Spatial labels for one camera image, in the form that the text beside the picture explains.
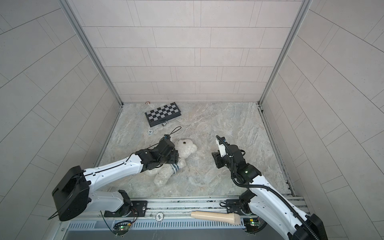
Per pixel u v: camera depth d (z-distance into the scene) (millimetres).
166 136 742
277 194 469
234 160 576
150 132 991
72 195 386
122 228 648
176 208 724
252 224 680
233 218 655
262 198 495
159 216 692
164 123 1018
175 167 771
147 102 1196
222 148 692
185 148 842
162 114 1053
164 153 628
